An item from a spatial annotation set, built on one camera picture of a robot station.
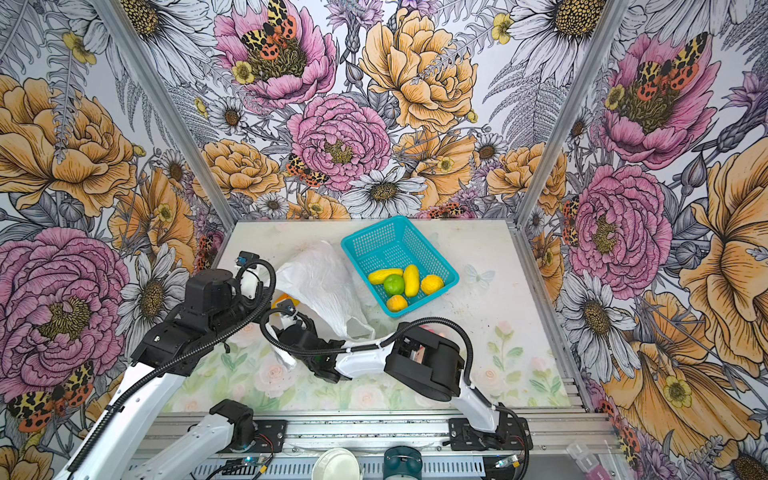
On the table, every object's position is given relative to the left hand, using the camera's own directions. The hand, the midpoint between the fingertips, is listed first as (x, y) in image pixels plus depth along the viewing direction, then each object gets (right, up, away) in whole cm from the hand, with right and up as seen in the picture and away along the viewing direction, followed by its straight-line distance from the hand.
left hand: (270, 300), depth 71 cm
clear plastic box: (+72, -35, -1) cm, 81 cm away
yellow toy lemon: (+41, +1, +25) cm, 48 cm away
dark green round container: (+31, -33, -8) cm, 46 cm away
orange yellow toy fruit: (+30, -4, +21) cm, 37 cm away
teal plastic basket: (+32, +7, +37) cm, 49 cm away
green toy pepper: (+29, +1, +25) cm, 38 cm away
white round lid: (+16, -38, 0) cm, 41 cm away
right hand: (-1, -11, +12) cm, 16 cm away
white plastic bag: (+9, +2, +14) cm, 16 cm away
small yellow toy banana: (+24, +3, +28) cm, 37 cm away
